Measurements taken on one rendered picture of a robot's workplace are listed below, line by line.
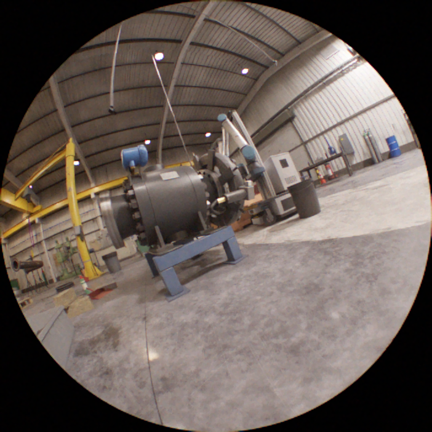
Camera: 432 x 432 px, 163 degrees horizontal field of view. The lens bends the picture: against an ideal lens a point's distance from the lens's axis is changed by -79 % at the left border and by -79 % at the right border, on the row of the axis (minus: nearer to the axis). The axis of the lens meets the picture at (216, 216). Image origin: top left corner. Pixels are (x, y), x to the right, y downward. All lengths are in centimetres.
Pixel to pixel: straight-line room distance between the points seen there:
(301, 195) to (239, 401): 156
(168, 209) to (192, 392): 95
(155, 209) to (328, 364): 104
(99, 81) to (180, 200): 877
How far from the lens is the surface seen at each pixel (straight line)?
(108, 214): 104
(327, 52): 1097
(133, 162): 111
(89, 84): 938
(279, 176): 208
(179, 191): 106
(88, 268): 433
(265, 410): 35
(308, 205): 161
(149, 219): 99
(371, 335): 41
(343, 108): 948
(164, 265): 85
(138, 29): 838
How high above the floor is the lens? 34
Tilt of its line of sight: 1 degrees up
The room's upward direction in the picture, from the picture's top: 21 degrees counter-clockwise
